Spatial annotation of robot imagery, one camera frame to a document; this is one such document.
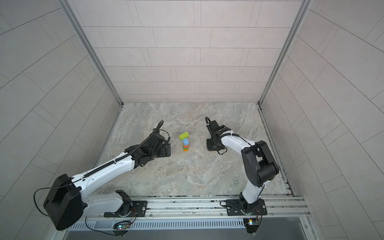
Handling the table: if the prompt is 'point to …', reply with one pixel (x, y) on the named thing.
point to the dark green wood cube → (184, 148)
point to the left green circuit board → (121, 228)
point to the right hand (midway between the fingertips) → (210, 147)
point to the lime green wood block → (183, 135)
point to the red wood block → (186, 146)
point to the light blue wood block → (185, 141)
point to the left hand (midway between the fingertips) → (168, 146)
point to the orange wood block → (186, 150)
